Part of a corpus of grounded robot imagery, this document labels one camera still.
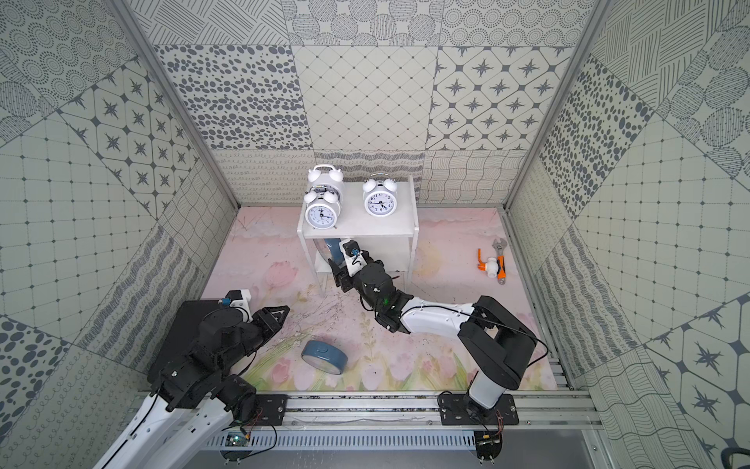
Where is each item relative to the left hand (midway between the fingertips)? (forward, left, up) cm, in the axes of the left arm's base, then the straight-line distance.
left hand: (293, 312), depth 72 cm
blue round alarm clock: (+14, -10, +6) cm, 18 cm away
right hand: (+17, -11, +1) cm, 20 cm away
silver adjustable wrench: (+25, -63, -18) cm, 70 cm away
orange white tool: (+26, -60, -16) cm, 68 cm away
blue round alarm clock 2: (-8, -8, -7) cm, 14 cm away
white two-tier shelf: (+27, -24, -3) cm, 36 cm away
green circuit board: (-25, +14, -20) cm, 35 cm away
